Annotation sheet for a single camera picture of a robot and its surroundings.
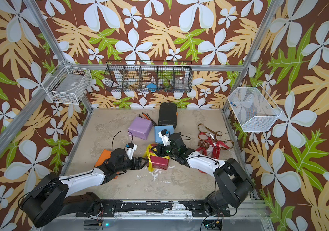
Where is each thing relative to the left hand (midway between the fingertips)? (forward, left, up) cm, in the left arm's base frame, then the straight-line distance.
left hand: (146, 159), depth 84 cm
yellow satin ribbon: (+2, -1, +2) cm, 3 cm away
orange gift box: (+4, +26, -3) cm, 27 cm away
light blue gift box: (+26, -15, -4) cm, 30 cm away
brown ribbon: (+14, -38, -7) cm, 41 cm away
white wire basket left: (+35, +48, +27) cm, 65 cm away
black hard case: (+40, -14, -4) cm, 42 cm away
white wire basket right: (+22, -64, +19) cm, 71 cm away
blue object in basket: (+43, -2, +20) cm, 47 cm away
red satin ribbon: (+12, -46, -6) cm, 48 cm away
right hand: (+4, -4, +5) cm, 8 cm away
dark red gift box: (-2, -9, 0) cm, 9 cm away
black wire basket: (+51, 0, +23) cm, 56 cm away
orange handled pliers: (+40, +5, -8) cm, 41 cm away
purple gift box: (+25, +7, -3) cm, 26 cm away
